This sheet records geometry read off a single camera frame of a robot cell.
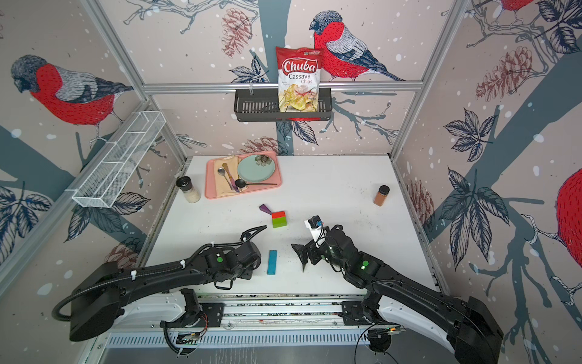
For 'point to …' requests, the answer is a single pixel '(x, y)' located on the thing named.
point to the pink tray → (209, 177)
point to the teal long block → (271, 262)
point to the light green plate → (255, 168)
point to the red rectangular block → (277, 214)
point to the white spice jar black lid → (190, 192)
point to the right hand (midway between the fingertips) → (303, 236)
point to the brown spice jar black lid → (380, 196)
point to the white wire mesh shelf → (97, 191)
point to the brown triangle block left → (303, 268)
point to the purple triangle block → (263, 208)
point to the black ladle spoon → (241, 183)
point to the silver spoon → (221, 171)
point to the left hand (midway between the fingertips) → (253, 263)
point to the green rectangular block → (280, 222)
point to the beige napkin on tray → (223, 188)
